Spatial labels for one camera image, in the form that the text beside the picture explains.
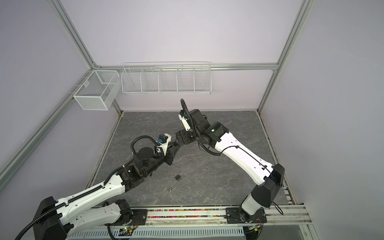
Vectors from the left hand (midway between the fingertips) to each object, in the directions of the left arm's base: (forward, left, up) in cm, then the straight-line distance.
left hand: (177, 146), depth 73 cm
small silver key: (-14, +6, -24) cm, 28 cm away
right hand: (+5, -4, +3) cm, 7 cm away
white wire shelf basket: (+49, +7, +6) cm, 50 cm away
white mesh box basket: (+44, +52, +2) cm, 68 cm away
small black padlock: (-7, +1, -23) cm, 25 cm away
